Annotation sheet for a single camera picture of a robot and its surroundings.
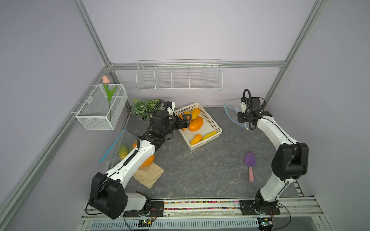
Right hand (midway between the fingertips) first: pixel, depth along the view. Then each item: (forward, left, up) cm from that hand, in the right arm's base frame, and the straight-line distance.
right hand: (242, 114), depth 93 cm
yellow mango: (-7, +21, -13) cm, 25 cm away
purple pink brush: (-24, -4, -18) cm, 30 cm away
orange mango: (+14, +30, -14) cm, 36 cm away
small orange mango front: (-10, +29, -13) cm, 34 cm away
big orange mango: (+3, +30, -14) cm, 33 cm away
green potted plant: (-5, +60, +10) cm, 61 cm away
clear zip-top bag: (+2, +5, -3) cm, 6 cm away
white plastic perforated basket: (-1, +26, -17) cm, 31 cm away
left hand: (-11, +36, +11) cm, 39 cm away
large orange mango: (-28, +59, -10) cm, 66 cm away
